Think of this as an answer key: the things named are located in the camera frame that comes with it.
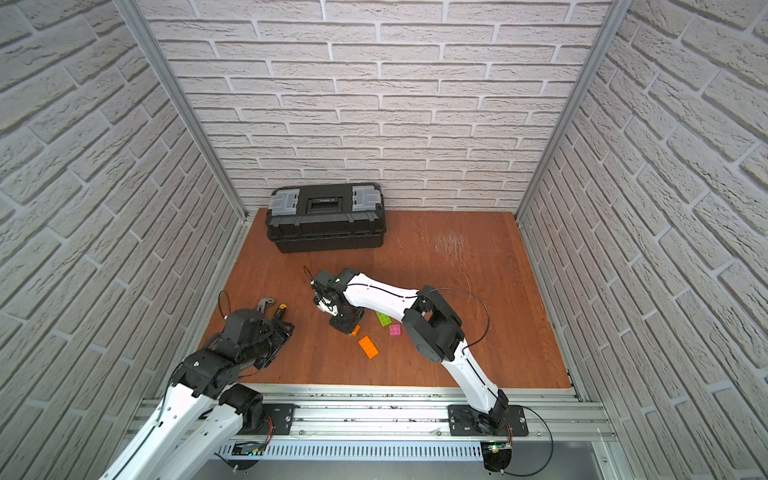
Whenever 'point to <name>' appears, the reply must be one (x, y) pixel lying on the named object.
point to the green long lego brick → (385, 320)
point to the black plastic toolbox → (326, 217)
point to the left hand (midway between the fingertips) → (294, 327)
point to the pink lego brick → (395, 330)
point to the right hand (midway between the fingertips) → (355, 322)
